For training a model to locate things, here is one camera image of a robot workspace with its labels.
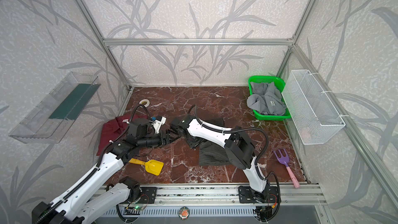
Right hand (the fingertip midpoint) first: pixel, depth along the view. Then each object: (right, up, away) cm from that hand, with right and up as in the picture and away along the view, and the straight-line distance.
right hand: (198, 137), depth 86 cm
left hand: (-8, +5, -13) cm, 17 cm away
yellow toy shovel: (-24, -14, -4) cm, 28 cm away
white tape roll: (-39, +17, +24) cm, 49 cm away
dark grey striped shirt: (+8, -6, -10) cm, 14 cm away
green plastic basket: (+58, +33, +26) cm, 71 cm away
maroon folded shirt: (-54, +3, +10) cm, 55 cm away
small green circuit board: (-28, -29, -15) cm, 43 cm away
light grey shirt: (+44, +22, +16) cm, 52 cm away
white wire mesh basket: (+48, +14, -24) cm, 56 cm away
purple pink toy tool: (+48, -12, -1) cm, 49 cm away
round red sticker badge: (-5, -30, -17) cm, 35 cm away
